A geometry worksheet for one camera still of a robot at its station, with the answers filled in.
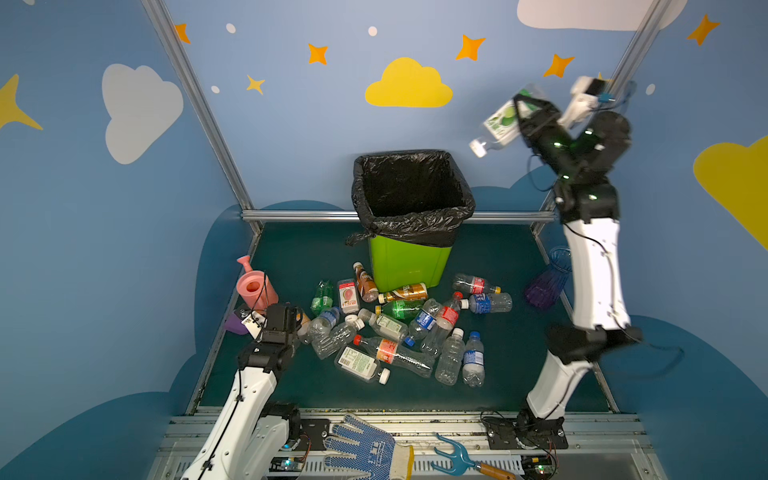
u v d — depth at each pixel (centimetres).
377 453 72
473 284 100
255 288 90
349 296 96
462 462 72
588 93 51
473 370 82
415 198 102
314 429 76
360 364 82
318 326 82
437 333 88
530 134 53
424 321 86
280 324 60
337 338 86
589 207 47
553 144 52
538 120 53
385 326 88
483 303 93
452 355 83
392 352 84
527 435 68
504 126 58
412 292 96
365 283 98
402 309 93
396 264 93
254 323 68
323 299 96
